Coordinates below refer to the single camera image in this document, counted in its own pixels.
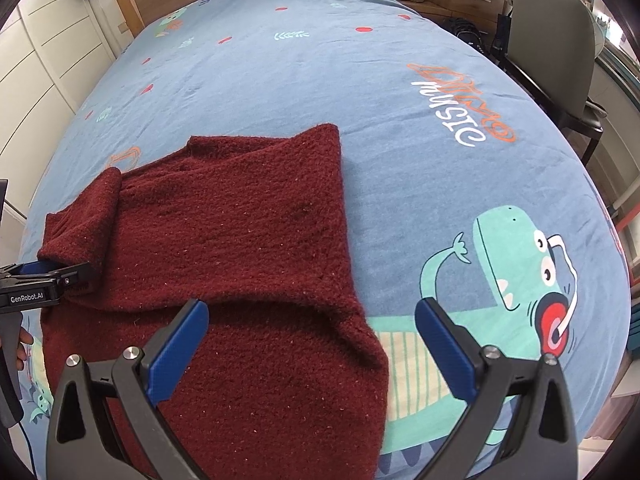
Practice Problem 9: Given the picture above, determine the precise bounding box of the dark red knitted sweater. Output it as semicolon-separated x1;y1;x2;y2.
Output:
38;124;388;479

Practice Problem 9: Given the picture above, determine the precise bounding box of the person's left hand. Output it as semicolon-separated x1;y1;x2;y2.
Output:
15;327;34;370

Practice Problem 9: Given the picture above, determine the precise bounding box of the white wardrobe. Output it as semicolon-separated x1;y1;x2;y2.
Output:
0;0;126;261

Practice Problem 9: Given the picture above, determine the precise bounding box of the blue cartoon bed sheet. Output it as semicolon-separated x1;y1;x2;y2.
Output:
19;0;633;480

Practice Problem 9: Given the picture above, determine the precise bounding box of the black chair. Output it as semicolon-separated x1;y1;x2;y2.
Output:
499;0;606;164

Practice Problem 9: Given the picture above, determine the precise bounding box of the black backpack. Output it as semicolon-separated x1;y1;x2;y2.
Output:
442;18;489;56

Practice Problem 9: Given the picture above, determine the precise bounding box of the black cable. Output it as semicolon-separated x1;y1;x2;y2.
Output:
16;421;39;480

